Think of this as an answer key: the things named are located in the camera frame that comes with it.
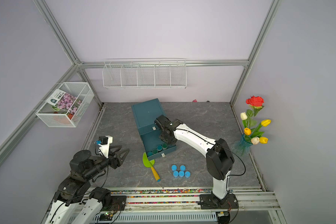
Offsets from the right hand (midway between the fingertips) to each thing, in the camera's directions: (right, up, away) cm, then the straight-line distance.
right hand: (163, 138), depth 86 cm
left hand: (-18, -3, -18) cm, 25 cm away
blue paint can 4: (+11, -20, -5) cm, 23 cm away
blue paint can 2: (+12, -17, -3) cm, 21 cm away
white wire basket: (-59, +14, -12) cm, 62 cm away
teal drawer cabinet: (-11, +15, -1) cm, 19 cm away
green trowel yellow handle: (-8, -16, +1) cm, 18 cm away
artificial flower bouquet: (+45, +6, -18) cm, 49 cm away
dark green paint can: (-8, -8, -4) cm, 12 cm away
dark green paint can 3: (+1, -5, -1) cm, 5 cm away
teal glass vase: (+45, -5, -7) cm, 46 cm away
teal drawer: (-8, -2, +2) cm, 9 cm away
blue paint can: (+6, -17, -2) cm, 19 cm away
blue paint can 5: (+14, -20, -5) cm, 25 cm away
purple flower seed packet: (-51, +21, -12) cm, 57 cm away
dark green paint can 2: (-5, -7, -3) cm, 9 cm away
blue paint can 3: (+7, -20, -5) cm, 22 cm away
